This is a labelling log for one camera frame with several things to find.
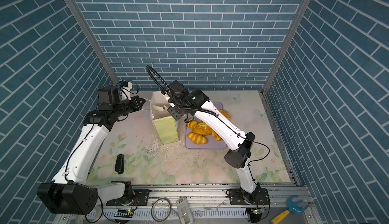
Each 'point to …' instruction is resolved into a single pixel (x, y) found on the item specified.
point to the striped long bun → (197, 139)
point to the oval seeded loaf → (202, 128)
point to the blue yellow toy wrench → (294, 207)
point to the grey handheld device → (183, 206)
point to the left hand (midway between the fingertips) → (146, 99)
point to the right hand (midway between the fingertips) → (173, 107)
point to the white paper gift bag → (166, 126)
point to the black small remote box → (119, 163)
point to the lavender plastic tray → (212, 143)
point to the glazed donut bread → (216, 136)
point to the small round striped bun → (192, 124)
